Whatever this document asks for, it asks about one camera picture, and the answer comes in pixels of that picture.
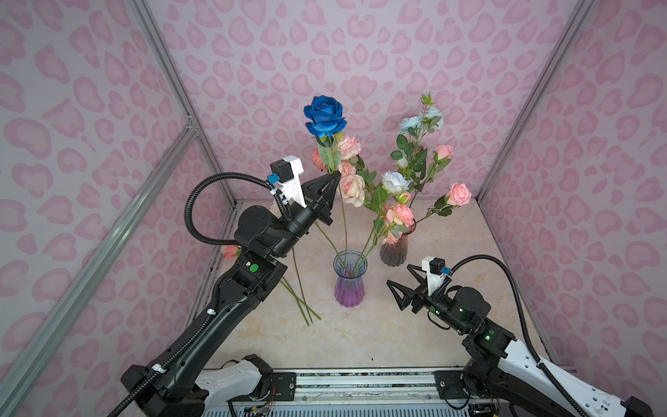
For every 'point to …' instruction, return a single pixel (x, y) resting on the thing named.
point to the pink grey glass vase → (395, 254)
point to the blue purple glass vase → (349, 267)
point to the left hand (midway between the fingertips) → (341, 175)
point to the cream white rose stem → (303, 306)
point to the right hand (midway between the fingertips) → (398, 277)
